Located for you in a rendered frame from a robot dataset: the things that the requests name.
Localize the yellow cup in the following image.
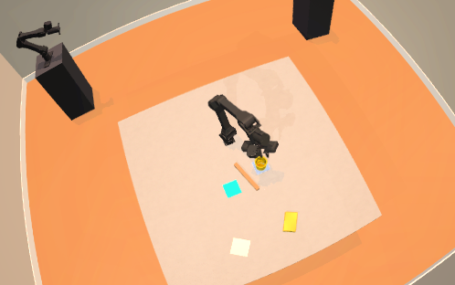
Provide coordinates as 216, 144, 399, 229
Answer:
255, 156, 267, 171

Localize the yellow rectangular block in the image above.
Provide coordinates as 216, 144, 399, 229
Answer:
282, 212, 298, 233

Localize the orange flat bar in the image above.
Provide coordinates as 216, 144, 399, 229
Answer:
234, 163, 259, 191

